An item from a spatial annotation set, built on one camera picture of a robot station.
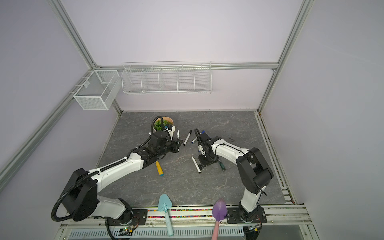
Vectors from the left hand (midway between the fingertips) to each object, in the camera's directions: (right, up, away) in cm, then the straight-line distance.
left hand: (182, 142), depth 83 cm
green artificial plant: (-17, +10, +14) cm, 24 cm away
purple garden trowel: (+20, -35, -8) cm, 41 cm away
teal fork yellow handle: (-14, -17, +6) cm, 23 cm away
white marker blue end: (+8, +4, -7) cm, 12 cm away
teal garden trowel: (-8, -30, -7) cm, 32 cm away
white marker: (+2, +1, +21) cm, 21 cm away
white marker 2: (+8, -15, +8) cm, 19 cm away
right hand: (+14, -14, +7) cm, 21 cm away
